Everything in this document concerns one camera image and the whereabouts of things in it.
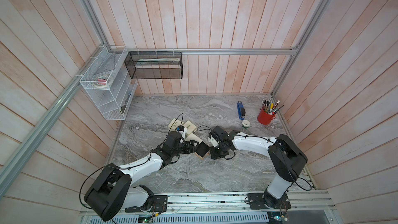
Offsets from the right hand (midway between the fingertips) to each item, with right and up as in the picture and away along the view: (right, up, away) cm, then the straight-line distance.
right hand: (211, 156), depth 89 cm
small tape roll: (+24, +18, +12) cm, 32 cm away
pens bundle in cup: (+36, +29, +4) cm, 46 cm away
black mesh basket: (-37, +58, +15) cm, 70 cm away
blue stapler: (+23, +27, +16) cm, 38 cm away
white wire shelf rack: (-51, +32, -11) cm, 61 cm away
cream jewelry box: (-13, +16, +9) cm, 23 cm away
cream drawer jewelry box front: (-21, +18, +10) cm, 30 cm away
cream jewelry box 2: (-6, +4, -1) cm, 7 cm away
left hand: (-11, +7, -3) cm, 13 cm away
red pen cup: (+36, +22, +10) cm, 43 cm away
